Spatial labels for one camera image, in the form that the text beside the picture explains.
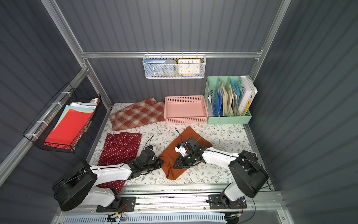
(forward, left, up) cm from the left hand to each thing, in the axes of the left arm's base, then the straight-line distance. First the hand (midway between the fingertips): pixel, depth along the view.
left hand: (163, 162), depth 87 cm
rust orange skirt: (+3, -3, -1) cm, 4 cm away
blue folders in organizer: (+37, -37, +15) cm, 55 cm away
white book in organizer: (+39, -57, +24) cm, 73 cm away
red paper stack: (+12, +49, +25) cm, 56 cm away
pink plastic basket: (+48, -15, -2) cm, 50 cm away
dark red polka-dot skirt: (+10, +32, -1) cm, 34 cm away
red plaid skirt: (+44, +18, -1) cm, 48 cm away
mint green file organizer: (+46, -46, +23) cm, 69 cm away
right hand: (-4, -9, +4) cm, 10 cm away
